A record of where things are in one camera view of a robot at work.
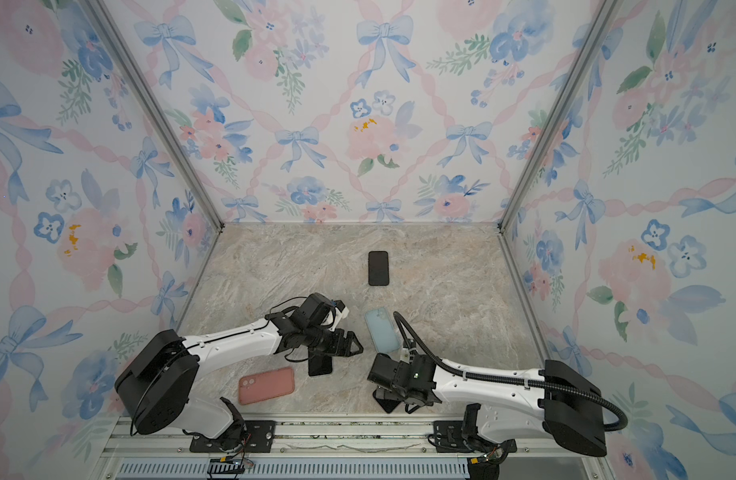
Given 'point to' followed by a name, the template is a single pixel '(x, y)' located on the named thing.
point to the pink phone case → (266, 385)
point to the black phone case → (378, 268)
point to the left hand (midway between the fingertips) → (354, 348)
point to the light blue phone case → (382, 330)
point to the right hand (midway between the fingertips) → (392, 390)
